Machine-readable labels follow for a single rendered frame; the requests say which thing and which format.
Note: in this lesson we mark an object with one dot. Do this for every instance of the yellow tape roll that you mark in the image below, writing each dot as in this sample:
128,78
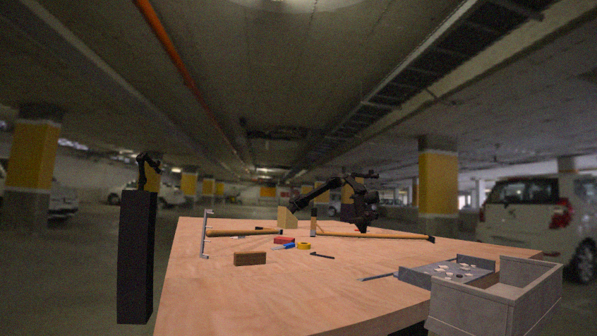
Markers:
304,245

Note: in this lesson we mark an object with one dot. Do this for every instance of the red flat block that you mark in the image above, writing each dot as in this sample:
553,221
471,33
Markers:
283,240

